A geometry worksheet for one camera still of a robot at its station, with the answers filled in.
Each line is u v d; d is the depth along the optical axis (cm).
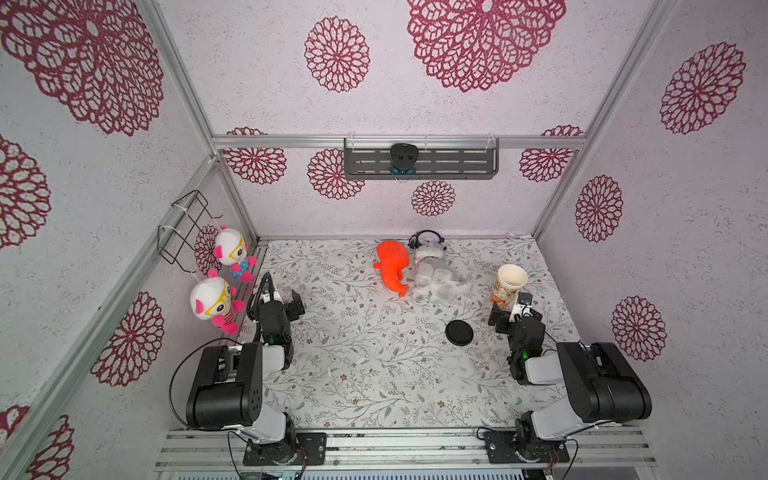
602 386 47
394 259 107
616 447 76
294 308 85
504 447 73
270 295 78
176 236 75
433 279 95
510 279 92
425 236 121
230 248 93
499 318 84
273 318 70
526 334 71
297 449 73
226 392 45
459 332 94
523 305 77
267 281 75
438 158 93
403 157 88
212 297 80
